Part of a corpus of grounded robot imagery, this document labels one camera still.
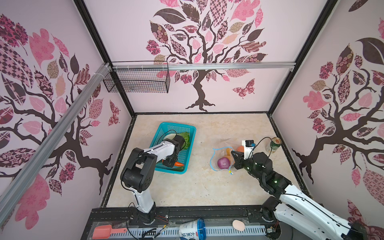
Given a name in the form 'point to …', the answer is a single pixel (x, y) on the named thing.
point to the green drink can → (275, 144)
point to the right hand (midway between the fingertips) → (232, 150)
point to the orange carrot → (178, 164)
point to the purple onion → (223, 163)
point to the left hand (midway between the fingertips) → (172, 161)
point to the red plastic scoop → (105, 232)
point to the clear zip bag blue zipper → (220, 153)
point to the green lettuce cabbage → (186, 136)
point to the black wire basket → (138, 77)
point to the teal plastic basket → (166, 128)
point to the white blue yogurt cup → (193, 230)
